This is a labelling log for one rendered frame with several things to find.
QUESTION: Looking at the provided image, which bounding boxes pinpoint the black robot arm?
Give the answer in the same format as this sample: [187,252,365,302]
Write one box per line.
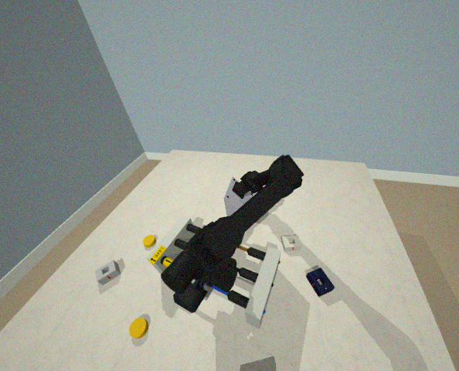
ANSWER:
[161,155,304,294]

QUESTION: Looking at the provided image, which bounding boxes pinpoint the yellow flat disc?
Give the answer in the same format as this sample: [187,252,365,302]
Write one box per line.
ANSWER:
[129,318,148,339]
[142,235,157,247]

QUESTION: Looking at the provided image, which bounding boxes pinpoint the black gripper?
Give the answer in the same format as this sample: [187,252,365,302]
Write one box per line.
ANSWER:
[173,267,208,313]

